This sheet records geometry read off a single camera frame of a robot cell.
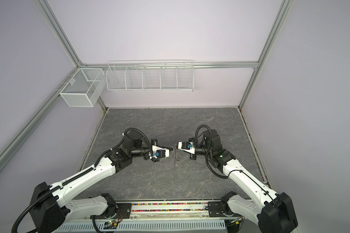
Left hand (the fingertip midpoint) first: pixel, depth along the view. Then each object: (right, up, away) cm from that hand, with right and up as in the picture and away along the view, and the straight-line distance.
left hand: (171, 146), depth 70 cm
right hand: (+4, +1, +3) cm, 5 cm away
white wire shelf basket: (-16, +44, +29) cm, 55 cm away
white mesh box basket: (-61, +35, +30) cm, 76 cm away
